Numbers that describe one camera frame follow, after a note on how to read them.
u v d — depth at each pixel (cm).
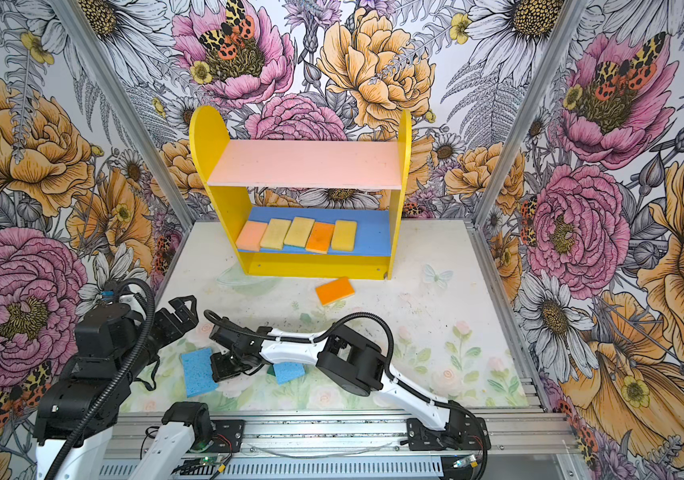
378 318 53
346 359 60
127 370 41
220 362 76
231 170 79
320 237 96
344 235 97
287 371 82
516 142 97
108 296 50
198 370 83
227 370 76
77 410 39
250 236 96
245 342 70
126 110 88
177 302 57
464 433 65
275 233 97
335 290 101
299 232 97
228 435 74
